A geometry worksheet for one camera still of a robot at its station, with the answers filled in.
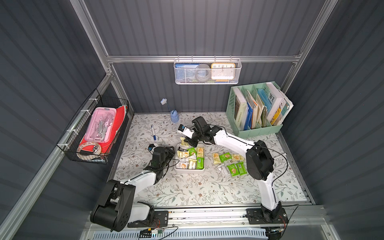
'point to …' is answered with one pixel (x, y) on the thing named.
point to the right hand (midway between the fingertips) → (189, 136)
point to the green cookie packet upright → (200, 163)
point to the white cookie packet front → (182, 165)
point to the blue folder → (248, 117)
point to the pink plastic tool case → (101, 127)
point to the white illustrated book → (281, 96)
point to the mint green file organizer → (260, 89)
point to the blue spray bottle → (174, 114)
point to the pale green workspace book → (241, 109)
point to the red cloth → (120, 115)
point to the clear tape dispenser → (81, 146)
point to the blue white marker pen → (154, 135)
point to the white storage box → (189, 159)
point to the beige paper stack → (257, 107)
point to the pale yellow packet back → (183, 143)
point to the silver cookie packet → (223, 170)
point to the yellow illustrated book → (276, 115)
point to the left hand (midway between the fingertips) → (172, 148)
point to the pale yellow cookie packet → (183, 154)
